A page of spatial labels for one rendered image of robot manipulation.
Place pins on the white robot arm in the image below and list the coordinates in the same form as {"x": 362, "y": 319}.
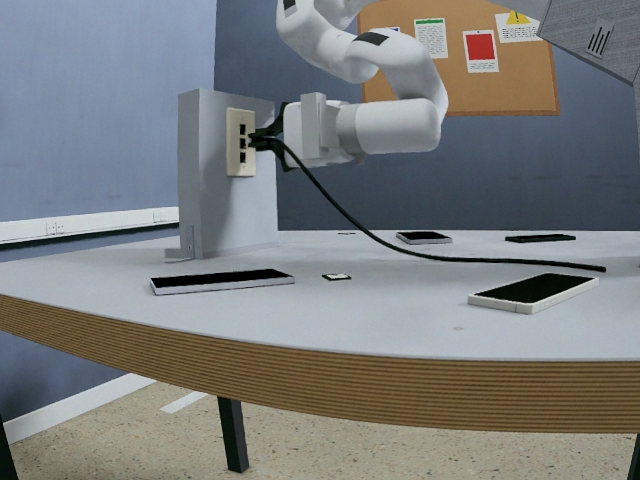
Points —
{"x": 397, "y": 126}

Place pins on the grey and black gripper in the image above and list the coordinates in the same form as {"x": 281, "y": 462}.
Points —
{"x": 290, "y": 122}

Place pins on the black rectangular block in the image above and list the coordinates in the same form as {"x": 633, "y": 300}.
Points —
{"x": 539, "y": 238}

